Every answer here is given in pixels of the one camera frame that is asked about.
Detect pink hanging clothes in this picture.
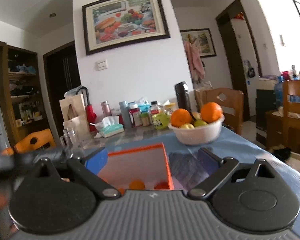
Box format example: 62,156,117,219
183,40,206,81

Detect clear glass mug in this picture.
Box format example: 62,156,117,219
60,127,85,157

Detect blue printed tablecloth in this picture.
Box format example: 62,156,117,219
82,125,300,205

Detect black thermos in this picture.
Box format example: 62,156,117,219
174,81,191,113

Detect blue water jug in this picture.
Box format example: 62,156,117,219
274,76,284,111

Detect jar with yellow lid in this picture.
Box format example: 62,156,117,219
164,102,177,117

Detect grey bottle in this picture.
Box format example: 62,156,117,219
119,101,132,128

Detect teal tissue pack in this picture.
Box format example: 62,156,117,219
100,116,124,138

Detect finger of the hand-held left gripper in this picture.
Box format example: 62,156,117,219
14,150,70,164

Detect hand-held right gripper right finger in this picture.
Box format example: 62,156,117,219
187,147,278,201

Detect white fruit bowl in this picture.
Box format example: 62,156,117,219
168,114,225,146

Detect orange box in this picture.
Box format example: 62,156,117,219
97,142,175,196

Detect wall switch panel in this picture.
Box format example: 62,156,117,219
95,59,108,71

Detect green panda mug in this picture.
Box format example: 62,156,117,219
152,112,171,130

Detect brown paper bag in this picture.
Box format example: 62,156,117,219
194,81,213,113

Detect red umbrella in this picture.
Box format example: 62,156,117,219
86,86,97,132

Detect wooden chair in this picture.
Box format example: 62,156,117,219
202,87,244,136
282,79,300,157
14,129,56,153

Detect black cabinet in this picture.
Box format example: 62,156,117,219
255,89,277,131

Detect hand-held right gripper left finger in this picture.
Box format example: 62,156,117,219
32,148,121,201

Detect large framed food painting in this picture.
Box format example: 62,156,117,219
82,0,171,56

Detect small framed painting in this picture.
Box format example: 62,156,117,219
180,28,217,58

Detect pink thermos bottle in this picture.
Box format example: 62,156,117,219
101,101,111,118

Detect wooden shelf cabinet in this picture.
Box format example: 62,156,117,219
0,44,51,142

